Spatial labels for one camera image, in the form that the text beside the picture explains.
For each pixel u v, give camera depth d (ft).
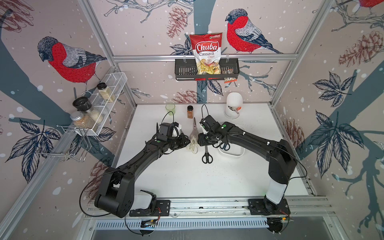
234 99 3.52
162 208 2.39
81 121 1.96
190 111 3.51
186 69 3.12
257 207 2.39
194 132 3.41
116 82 3.31
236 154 2.88
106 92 2.43
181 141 2.48
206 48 2.66
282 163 1.53
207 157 2.96
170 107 3.65
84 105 2.00
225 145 3.13
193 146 2.78
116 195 1.35
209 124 2.18
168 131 2.22
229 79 2.95
